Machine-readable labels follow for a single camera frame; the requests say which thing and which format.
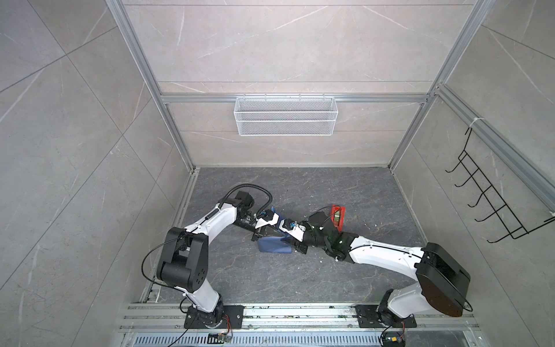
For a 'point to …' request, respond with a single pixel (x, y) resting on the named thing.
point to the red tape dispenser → (337, 216)
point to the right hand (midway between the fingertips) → (287, 233)
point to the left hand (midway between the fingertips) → (282, 231)
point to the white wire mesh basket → (286, 116)
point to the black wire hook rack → (501, 208)
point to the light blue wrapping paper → (275, 244)
